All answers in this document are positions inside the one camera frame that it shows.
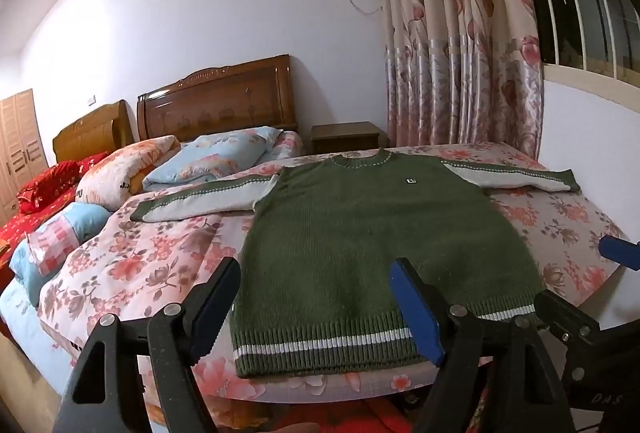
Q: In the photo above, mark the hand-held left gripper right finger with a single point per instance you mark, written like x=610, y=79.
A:
x=417, y=308

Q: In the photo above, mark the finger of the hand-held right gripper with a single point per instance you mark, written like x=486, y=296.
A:
x=565, y=315
x=620, y=252

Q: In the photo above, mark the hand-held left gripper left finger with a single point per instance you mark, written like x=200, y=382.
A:
x=216, y=308

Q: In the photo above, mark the green knit sweater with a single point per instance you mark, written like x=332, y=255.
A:
x=345, y=233

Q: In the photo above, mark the pink floral blanket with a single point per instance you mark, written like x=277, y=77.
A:
x=150, y=263

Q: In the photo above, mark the red cloth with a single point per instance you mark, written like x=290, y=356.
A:
x=350, y=415

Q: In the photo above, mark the light blue floral pillow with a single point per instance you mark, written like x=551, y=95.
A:
x=210, y=158

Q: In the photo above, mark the orange floral pillow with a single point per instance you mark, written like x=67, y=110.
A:
x=115, y=173

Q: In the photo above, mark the wooden nightstand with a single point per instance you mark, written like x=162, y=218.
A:
x=347, y=137

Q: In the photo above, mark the light blue bed sheet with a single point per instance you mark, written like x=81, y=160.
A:
x=22, y=328

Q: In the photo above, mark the large carved wooden headboard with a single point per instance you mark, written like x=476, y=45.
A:
x=215, y=103

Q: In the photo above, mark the red pillow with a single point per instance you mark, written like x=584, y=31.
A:
x=45, y=185

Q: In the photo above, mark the small wooden headboard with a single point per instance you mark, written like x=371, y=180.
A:
x=92, y=133

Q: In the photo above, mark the beige wardrobe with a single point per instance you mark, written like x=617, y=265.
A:
x=20, y=148

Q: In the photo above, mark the pink floral curtain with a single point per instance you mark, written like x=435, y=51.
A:
x=450, y=38

